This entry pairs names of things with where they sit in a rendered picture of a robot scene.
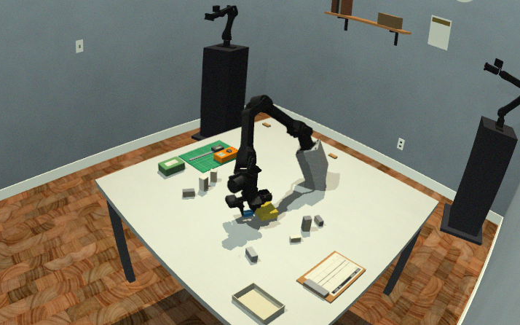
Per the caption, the beige rectangular block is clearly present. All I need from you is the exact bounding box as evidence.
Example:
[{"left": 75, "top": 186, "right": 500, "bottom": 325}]
[{"left": 289, "top": 234, "right": 302, "bottom": 243}]

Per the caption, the green cutting mat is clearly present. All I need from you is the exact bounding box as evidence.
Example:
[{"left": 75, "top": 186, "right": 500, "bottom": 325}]
[{"left": 178, "top": 140, "right": 236, "bottom": 173}]

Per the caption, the yellow speckled block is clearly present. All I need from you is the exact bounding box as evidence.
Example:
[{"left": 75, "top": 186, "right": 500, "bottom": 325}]
[{"left": 255, "top": 201, "right": 278, "bottom": 221}]

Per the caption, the green box with pale label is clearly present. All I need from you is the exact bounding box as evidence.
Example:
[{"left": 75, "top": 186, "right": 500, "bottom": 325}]
[{"left": 158, "top": 157, "right": 185, "bottom": 176}]

